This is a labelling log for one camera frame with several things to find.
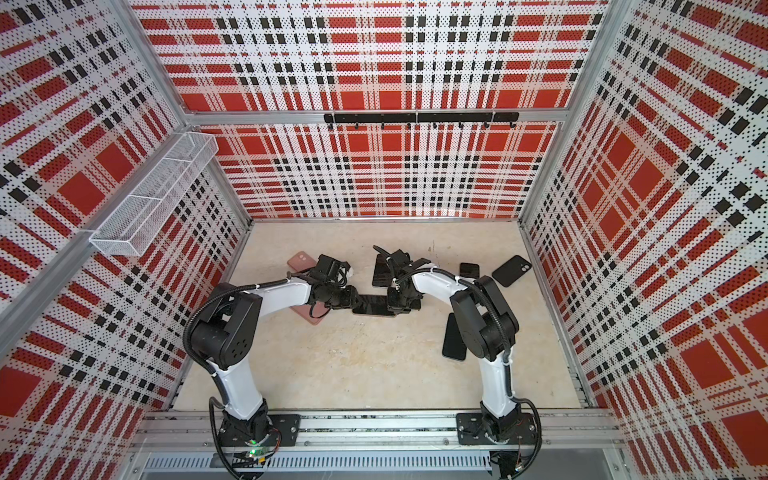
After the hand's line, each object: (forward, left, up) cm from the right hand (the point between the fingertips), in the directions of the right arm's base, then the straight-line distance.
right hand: (396, 316), depth 93 cm
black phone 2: (+17, +5, 0) cm, 18 cm away
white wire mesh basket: (+22, +81, +21) cm, 86 cm away
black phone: (-9, -18, -2) cm, 20 cm away
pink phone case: (+23, +35, -1) cm, 42 cm away
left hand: (+4, +13, 0) cm, 13 cm away
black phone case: (+19, -42, -3) cm, 46 cm away
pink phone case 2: (-5, +22, +13) cm, 26 cm away
